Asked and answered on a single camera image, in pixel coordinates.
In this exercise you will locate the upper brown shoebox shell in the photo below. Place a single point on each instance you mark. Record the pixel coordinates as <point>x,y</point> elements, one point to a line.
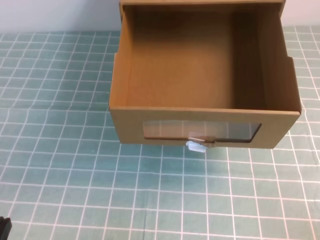
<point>279,4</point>

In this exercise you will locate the cyan checkered tablecloth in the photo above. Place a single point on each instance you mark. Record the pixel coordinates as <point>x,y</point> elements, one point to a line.
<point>64,175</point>

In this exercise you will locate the white plastic handle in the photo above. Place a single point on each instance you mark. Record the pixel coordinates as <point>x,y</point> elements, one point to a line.
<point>196,147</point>

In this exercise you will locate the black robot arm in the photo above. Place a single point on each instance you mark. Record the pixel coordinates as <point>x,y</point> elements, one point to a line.
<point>5,227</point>

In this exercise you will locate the brown cardboard drawer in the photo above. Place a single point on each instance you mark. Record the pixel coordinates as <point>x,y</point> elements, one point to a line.
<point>219,76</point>

